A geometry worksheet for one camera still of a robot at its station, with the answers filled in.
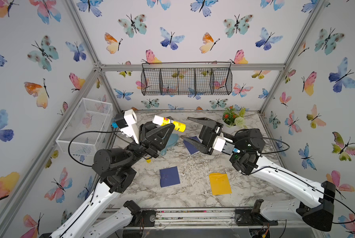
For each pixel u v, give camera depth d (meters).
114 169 0.41
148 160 0.93
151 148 0.39
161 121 0.39
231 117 0.98
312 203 0.40
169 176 0.89
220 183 0.86
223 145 0.36
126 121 0.37
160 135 0.41
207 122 0.42
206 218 0.75
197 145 0.43
